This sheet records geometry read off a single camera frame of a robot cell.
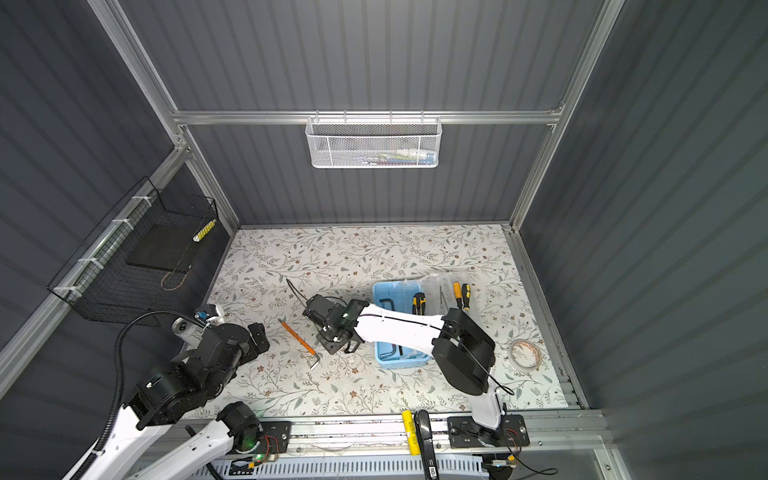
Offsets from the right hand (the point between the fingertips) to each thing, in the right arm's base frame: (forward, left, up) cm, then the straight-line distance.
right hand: (335, 337), depth 84 cm
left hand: (-6, +17, +14) cm, 23 cm away
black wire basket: (+1, +47, +27) cm, 55 cm away
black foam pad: (+16, +43, +22) cm, 50 cm away
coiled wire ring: (-1, -59, -7) cm, 59 cm away
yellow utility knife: (+10, -24, +1) cm, 26 cm away
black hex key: (-2, -16, -7) cm, 18 cm away
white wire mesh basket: (+80, -8, +14) cm, 82 cm away
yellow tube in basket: (+18, +35, +23) cm, 46 cm away
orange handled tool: (+2, +12, -8) cm, 14 cm away
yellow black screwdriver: (+11, -38, +4) cm, 40 cm away
